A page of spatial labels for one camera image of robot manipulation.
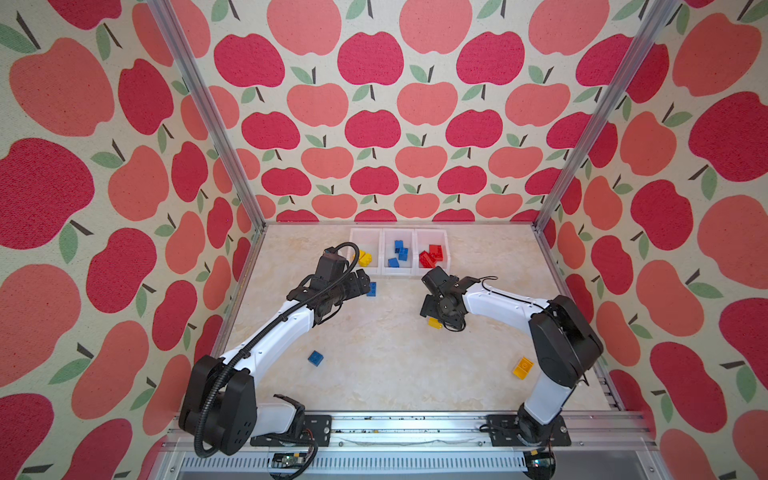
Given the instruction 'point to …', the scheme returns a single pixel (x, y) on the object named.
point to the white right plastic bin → (424, 238)
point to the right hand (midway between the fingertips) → (438, 314)
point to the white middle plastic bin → (406, 267)
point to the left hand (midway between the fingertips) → (364, 283)
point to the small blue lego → (315, 358)
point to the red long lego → (427, 260)
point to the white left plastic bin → (369, 244)
